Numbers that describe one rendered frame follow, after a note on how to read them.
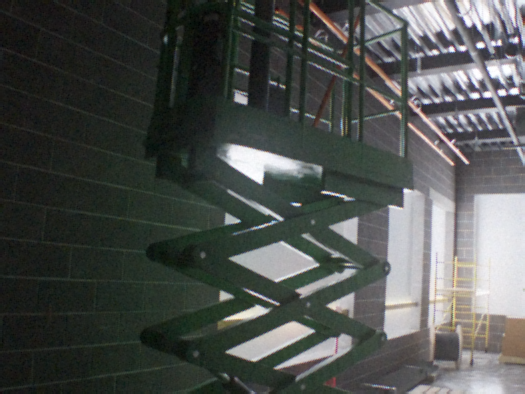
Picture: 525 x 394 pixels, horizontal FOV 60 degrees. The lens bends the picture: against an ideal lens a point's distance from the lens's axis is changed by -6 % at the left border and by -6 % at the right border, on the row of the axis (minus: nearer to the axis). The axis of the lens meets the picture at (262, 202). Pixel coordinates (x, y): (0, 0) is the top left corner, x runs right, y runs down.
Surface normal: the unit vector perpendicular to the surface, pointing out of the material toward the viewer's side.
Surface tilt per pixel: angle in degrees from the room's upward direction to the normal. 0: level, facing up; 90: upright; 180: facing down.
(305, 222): 90
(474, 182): 90
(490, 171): 90
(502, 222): 90
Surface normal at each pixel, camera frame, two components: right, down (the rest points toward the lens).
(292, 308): 0.63, -0.06
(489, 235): -0.57, -0.14
